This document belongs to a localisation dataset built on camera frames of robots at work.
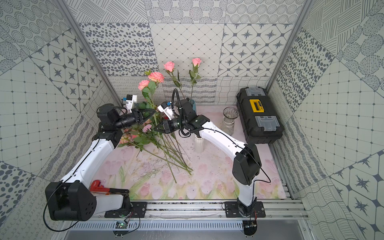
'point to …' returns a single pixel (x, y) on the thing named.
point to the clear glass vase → (229, 114)
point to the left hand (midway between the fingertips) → (158, 113)
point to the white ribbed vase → (199, 144)
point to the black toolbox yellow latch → (261, 121)
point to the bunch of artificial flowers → (147, 136)
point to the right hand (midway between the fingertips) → (157, 130)
